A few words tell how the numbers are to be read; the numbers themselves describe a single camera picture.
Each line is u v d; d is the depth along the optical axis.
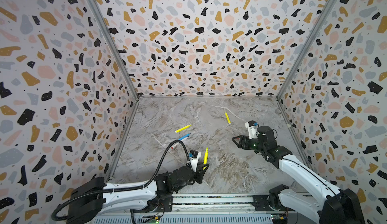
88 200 0.45
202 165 0.73
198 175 0.66
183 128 1.03
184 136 0.98
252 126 0.75
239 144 0.74
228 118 1.09
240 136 0.75
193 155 0.66
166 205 0.73
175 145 0.60
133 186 0.51
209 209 0.73
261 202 0.74
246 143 0.72
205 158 0.74
